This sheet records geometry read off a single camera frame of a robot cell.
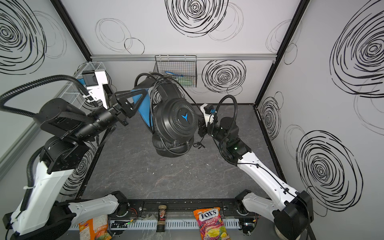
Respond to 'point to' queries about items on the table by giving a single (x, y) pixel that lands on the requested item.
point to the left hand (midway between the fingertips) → (143, 93)
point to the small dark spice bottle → (161, 224)
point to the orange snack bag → (95, 229)
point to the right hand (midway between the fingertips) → (192, 115)
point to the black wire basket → (182, 68)
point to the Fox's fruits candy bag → (210, 224)
